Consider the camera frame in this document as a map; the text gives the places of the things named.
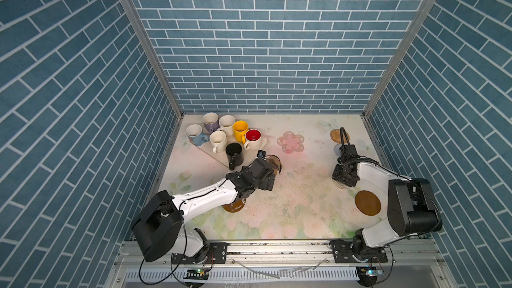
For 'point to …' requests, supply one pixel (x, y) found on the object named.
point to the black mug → (235, 153)
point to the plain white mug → (218, 140)
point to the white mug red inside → (253, 136)
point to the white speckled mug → (226, 122)
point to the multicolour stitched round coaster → (340, 184)
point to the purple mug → (210, 121)
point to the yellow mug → (240, 128)
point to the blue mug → (195, 135)
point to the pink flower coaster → (291, 142)
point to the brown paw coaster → (274, 163)
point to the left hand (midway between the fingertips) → (268, 176)
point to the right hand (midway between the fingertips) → (339, 178)
